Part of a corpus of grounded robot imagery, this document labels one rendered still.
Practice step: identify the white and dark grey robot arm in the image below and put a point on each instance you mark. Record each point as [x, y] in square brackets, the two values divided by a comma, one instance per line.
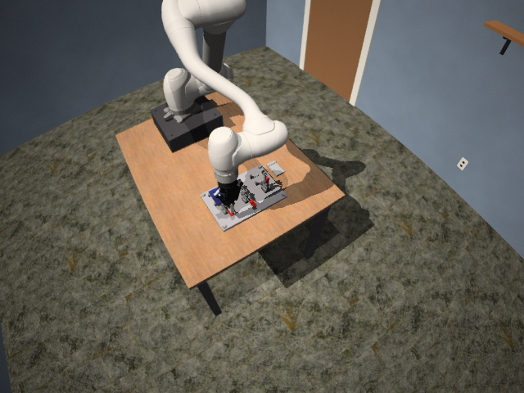
[260, 135]

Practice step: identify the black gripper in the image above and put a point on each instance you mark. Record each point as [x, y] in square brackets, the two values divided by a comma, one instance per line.
[231, 193]

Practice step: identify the blue rectangular block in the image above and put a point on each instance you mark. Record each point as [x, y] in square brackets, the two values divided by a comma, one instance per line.
[216, 200]

